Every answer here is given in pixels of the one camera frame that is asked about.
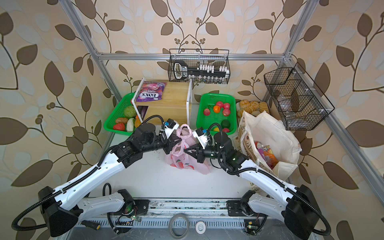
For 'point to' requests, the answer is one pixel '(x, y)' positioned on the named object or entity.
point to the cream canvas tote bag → (255, 126)
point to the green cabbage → (129, 111)
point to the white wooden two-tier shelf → (169, 100)
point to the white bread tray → (254, 107)
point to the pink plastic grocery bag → (179, 158)
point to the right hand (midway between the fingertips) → (185, 151)
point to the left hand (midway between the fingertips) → (182, 136)
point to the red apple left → (206, 112)
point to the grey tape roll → (170, 224)
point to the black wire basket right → (302, 106)
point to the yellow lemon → (216, 129)
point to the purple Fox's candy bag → (151, 91)
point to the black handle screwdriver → (91, 224)
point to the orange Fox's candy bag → (269, 156)
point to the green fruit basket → (227, 103)
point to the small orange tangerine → (216, 109)
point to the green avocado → (225, 124)
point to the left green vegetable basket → (119, 112)
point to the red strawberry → (119, 126)
